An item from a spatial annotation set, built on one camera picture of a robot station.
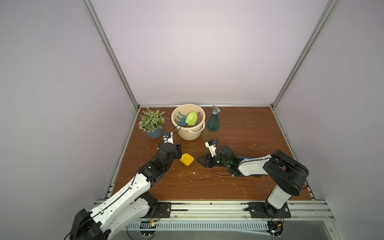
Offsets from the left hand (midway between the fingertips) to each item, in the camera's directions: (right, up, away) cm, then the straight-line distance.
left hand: (179, 142), depth 79 cm
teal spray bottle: (+21, +11, +22) cm, 32 cm away
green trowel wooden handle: (+6, +13, +21) cm, 25 cm away
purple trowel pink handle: (+10, +12, +19) cm, 25 cm away
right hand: (+11, -9, +5) cm, 15 cm away
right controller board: (+48, -40, -8) cm, 63 cm away
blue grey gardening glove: (+32, -5, -12) cm, 34 cm away
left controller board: (-15, -41, -7) cm, 45 cm away
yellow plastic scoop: (+3, -12, +11) cm, 17 cm away
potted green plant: (-18, +10, +11) cm, 24 cm away
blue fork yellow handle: (0, +10, +21) cm, 23 cm away
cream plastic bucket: (+5, +5, +7) cm, 9 cm away
